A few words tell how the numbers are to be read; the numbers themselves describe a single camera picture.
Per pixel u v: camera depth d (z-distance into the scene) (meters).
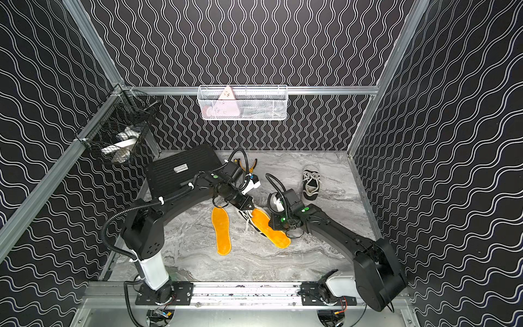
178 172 1.03
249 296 0.76
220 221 0.93
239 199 0.75
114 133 0.88
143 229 0.47
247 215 0.84
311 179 0.99
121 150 0.82
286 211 0.66
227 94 0.88
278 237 0.79
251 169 1.12
